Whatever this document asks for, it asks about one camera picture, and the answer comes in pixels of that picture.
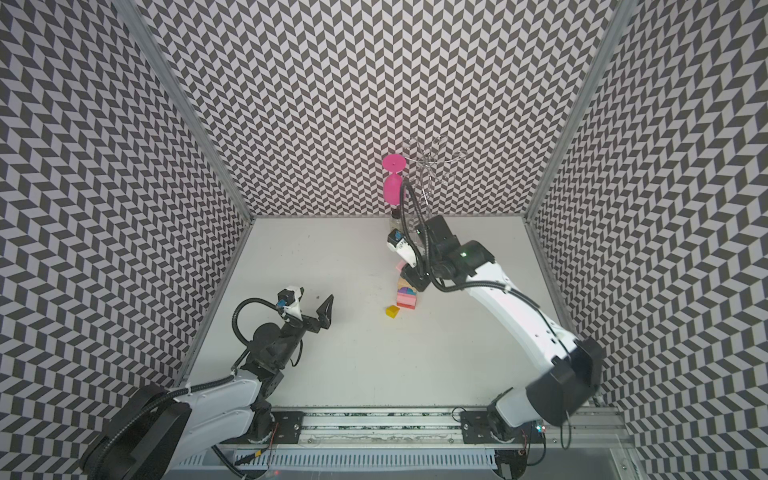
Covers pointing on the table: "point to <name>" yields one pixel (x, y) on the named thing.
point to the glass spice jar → (396, 223)
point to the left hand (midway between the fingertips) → (319, 293)
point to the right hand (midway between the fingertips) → (409, 277)
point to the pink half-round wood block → (405, 305)
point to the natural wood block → (403, 283)
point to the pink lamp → (393, 181)
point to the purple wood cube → (403, 290)
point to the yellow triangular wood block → (392, 311)
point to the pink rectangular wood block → (405, 299)
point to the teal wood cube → (411, 292)
